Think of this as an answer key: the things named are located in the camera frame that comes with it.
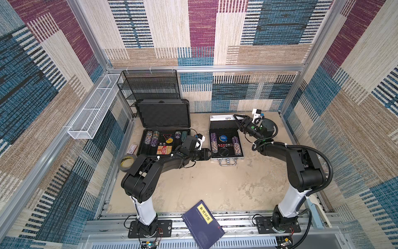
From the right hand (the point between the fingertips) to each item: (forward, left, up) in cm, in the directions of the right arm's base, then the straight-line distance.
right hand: (234, 118), depth 88 cm
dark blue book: (-48, +19, -22) cm, 56 cm away
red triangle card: (+3, +42, -19) cm, 46 cm away
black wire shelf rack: (+29, +63, +3) cm, 69 cm away
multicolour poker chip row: (0, +51, -18) cm, 54 cm away
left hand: (-14, +13, -15) cm, 24 cm away
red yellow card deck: (-8, +42, -19) cm, 47 cm away
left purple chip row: (-4, +11, -18) cm, 21 cm away
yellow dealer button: (-1, +40, -20) cm, 45 cm away
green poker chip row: (+3, +31, -19) cm, 36 cm away
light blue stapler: (-46, -35, -19) cm, 61 cm away
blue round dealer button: (+2, +4, -20) cm, 21 cm away
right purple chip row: (-6, -3, -19) cm, 20 cm away
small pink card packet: (-6, +64, -21) cm, 68 cm away
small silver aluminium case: (-3, +3, -20) cm, 21 cm away
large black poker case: (+9, +43, -13) cm, 46 cm away
